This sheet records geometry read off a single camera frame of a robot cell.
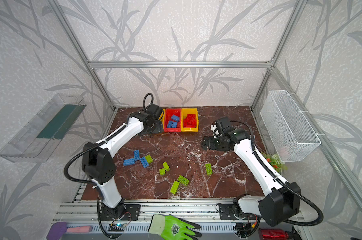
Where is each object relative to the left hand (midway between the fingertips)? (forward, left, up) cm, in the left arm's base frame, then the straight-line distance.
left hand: (156, 125), depth 89 cm
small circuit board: (-49, +15, -17) cm, 54 cm away
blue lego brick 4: (-13, +13, -14) cm, 23 cm away
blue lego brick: (+17, -9, -14) cm, 24 cm away
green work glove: (-49, -12, -13) cm, 52 cm away
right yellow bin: (+15, -20, -12) cm, 28 cm away
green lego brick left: (-15, +5, -14) cm, 21 cm away
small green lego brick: (-23, -4, -14) cm, 27 cm away
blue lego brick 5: (-17, +16, -13) cm, 27 cm away
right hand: (-12, -31, +3) cm, 33 cm away
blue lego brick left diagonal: (-17, +8, -15) cm, 24 cm away
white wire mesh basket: (-20, -63, +21) cm, 70 cm away
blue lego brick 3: (+12, -9, -15) cm, 21 cm away
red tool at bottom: (-51, -59, -11) cm, 79 cm away
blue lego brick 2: (+11, -5, -14) cm, 19 cm away
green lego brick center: (-20, -7, -13) cm, 25 cm away
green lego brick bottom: (-31, -12, -14) cm, 36 cm away
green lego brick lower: (-26, -17, -17) cm, 35 cm away
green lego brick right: (-21, -32, -13) cm, 40 cm away
